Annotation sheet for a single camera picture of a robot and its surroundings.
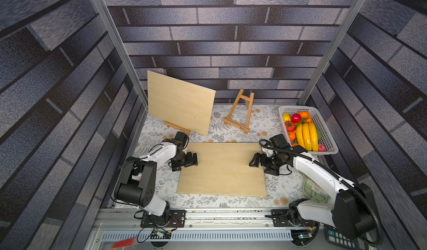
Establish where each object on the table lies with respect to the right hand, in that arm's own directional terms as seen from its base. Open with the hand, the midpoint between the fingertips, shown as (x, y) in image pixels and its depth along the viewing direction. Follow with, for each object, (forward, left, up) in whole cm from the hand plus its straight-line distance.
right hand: (254, 166), depth 83 cm
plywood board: (+2, +16, -7) cm, 17 cm away
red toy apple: (+31, -29, +2) cm, 43 cm away
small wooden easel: (+24, +43, -1) cm, 50 cm away
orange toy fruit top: (+34, -36, +1) cm, 50 cm away
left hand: (+2, +33, -5) cm, 34 cm away
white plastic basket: (+17, -43, -1) cm, 47 cm away
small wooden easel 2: (+33, +12, -2) cm, 35 cm away
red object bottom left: (-33, +59, -7) cm, 67 cm away
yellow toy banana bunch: (+18, -32, +1) cm, 36 cm away
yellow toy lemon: (+33, -24, 0) cm, 41 cm away
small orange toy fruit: (+20, -25, -1) cm, 32 cm away
